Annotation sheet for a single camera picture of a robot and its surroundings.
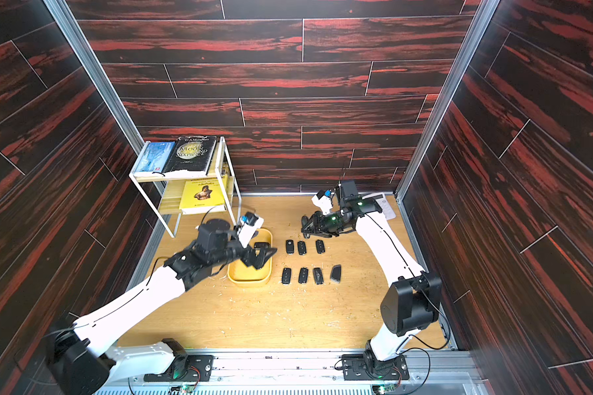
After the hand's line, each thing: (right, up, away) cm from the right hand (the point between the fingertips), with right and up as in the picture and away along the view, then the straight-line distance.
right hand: (311, 229), depth 82 cm
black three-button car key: (-2, -18, +11) cm, 21 cm away
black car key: (-7, -8, +20) cm, 23 cm away
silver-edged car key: (+3, -18, +10) cm, 21 cm away
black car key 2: (-3, -9, +19) cm, 21 cm away
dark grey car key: (+11, -17, +12) cm, 24 cm away
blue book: (-55, +26, +5) cm, 61 cm away
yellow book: (-42, +13, +13) cm, 45 cm away
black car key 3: (+5, -8, +20) cm, 22 cm away
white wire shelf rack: (-56, +14, +18) cm, 60 cm away
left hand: (-14, -3, -7) cm, 16 cm away
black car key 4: (-9, -19, +11) cm, 23 cm away
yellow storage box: (-28, -18, +15) cm, 36 cm away
